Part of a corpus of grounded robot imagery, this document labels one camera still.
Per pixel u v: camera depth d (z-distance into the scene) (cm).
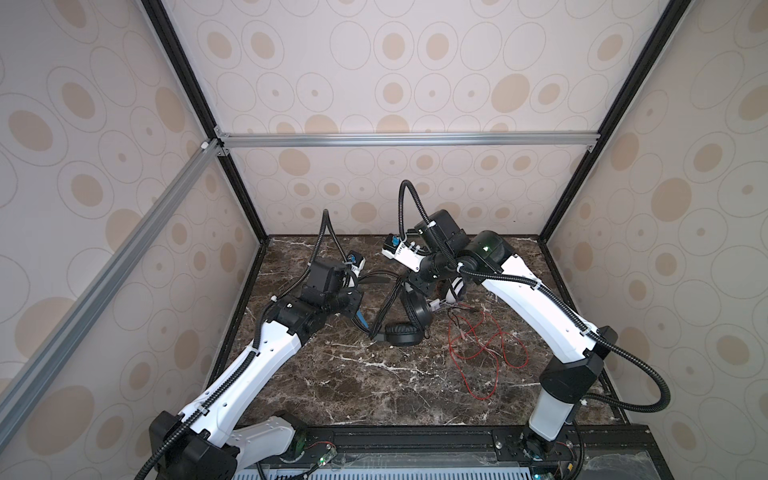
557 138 92
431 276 59
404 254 61
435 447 76
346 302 66
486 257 47
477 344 92
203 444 37
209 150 85
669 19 69
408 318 69
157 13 67
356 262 65
